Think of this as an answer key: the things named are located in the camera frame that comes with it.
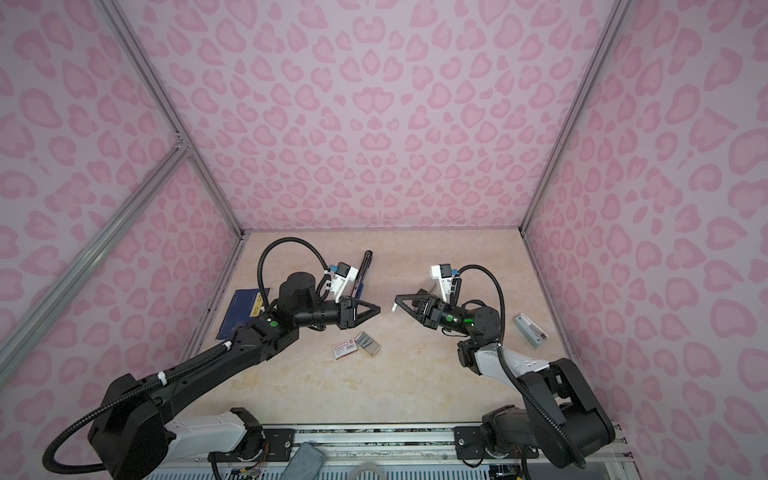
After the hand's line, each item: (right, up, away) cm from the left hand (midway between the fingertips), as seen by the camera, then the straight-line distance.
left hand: (375, 304), depth 71 cm
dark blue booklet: (-44, -5, +27) cm, 52 cm away
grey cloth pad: (-16, -36, -2) cm, 40 cm away
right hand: (+6, 0, -4) cm, 7 cm away
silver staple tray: (-4, -15, +19) cm, 25 cm away
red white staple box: (-10, -16, +17) cm, 26 cm away
